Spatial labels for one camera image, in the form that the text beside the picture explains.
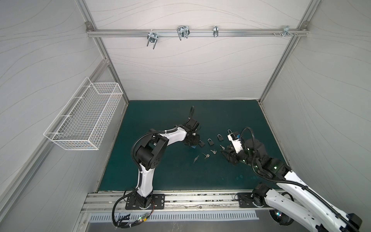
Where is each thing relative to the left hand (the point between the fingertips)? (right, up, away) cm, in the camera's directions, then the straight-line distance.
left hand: (199, 141), depth 96 cm
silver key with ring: (+9, -6, -5) cm, 12 cm away
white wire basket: (-58, +14, -27) cm, 66 cm away
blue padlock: (-4, -3, -3) cm, 6 cm away
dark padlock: (+8, 0, 0) cm, 8 cm away
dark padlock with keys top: (+2, -2, 0) cm, 2 cm away
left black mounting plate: (-23, -28, -22) cm, 42 cm away
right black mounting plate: (+22, -26, -22) cm, 41 cm away
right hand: (+13, +2, -21) cm, 25 cm away
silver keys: (+5, -9, -5) cm, 11 cm away
